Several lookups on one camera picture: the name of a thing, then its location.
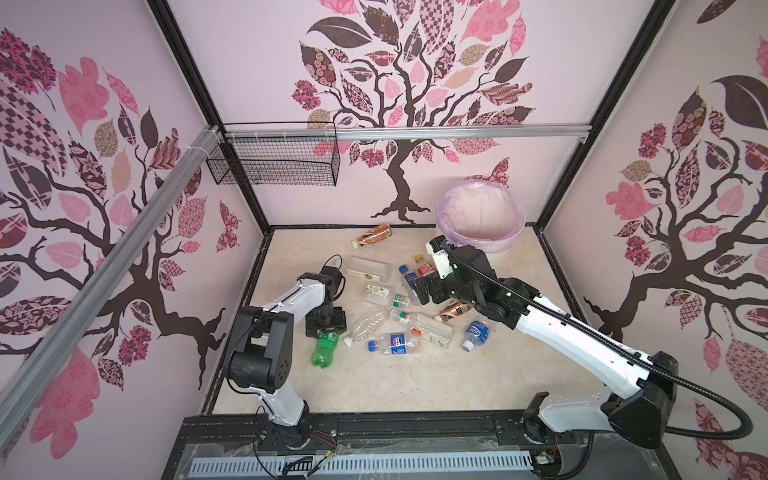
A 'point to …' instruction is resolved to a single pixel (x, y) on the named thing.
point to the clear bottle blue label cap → (407, 278)
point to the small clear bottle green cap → (380, 296)
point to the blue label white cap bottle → (477, 334)
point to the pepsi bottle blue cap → (397, 344)
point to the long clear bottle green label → (432, 331)
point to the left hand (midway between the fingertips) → (329, 335)
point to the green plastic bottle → (324, 350)
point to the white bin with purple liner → (484, 214)
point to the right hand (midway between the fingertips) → (426, 271)
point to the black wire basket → (298, 154)
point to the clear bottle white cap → (366, 328)
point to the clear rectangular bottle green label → (369, 268)
